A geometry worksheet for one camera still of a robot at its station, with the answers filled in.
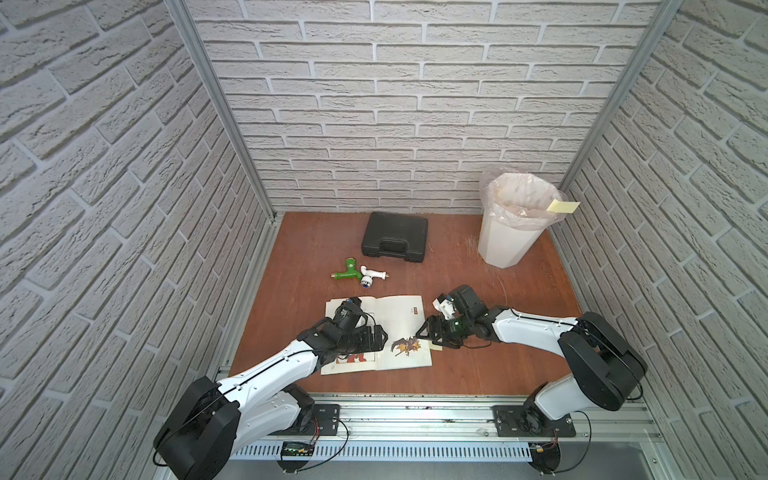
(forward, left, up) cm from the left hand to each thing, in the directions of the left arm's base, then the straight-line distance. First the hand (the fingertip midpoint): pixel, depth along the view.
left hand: (372, 330), depth 85 cm
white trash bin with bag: (+40, -48, +14) cm, 64 cm away
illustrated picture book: (+5, -9, -3) cm, 10 cm away
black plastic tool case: (+36, -7, +2) cm, 36 cm away
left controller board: (-28, +17, -6) cm, 33 cm away
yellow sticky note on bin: (+28, -56, +24) cm, 67 cm away
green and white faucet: (+21, +3, -2) cm, 21 cm away
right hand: (-2, -16, -2) cm, 16 cm away
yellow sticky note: (-4, -18, -4) cm, 19 cm away
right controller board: (-30, -43, -4) cm, 52 cm away
